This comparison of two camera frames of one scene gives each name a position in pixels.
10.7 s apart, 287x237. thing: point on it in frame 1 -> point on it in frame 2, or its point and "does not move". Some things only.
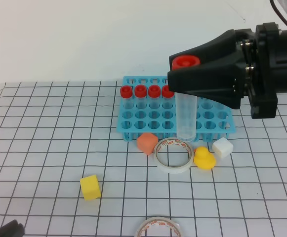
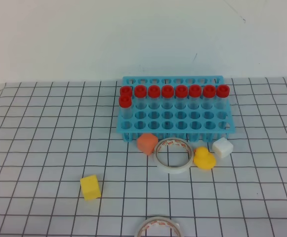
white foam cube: [223, 147] does not move
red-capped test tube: [185, 104] -> [125, 102]
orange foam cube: [146, 142] does not move
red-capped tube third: [154, 94] does not move
